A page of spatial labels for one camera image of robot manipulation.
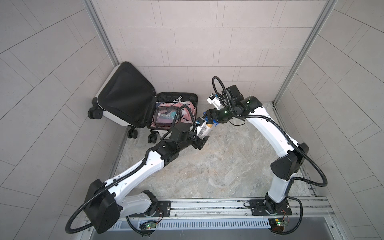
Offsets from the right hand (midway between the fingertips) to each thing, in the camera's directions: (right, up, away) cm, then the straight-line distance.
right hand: (205, 120), depth 72 cm
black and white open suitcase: (-47, +13, +15) cm, 51 cm away
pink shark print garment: (-10, +9, +33) cm, 35 cm away
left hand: (+1, -5, +2) cm, 5 cm away
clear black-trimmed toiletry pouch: (-27, +1, +29) cm, 40 cm away
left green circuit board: (-25, -46, -7) cm, 53 cm away
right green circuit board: (+33, -48, -4) cm, 58 cm away
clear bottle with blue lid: (-1, -4, -2) cm, 5 cm away
